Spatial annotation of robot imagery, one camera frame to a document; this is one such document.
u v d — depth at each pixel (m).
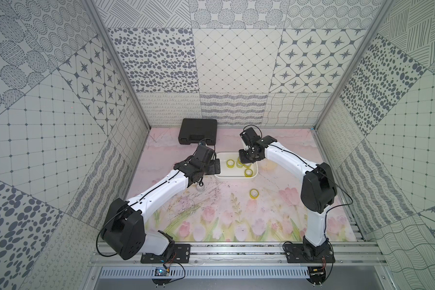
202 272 0.70
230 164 1.02
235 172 1.00
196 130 1.15
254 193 0.91
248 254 0.76
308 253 0.65
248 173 0.98
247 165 1.01
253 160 0.78
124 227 0.41
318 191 0.51
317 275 0.73
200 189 0.93
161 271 0.72
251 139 0.73
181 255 0.73
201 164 0.63
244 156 0.82
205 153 0.63
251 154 0.77
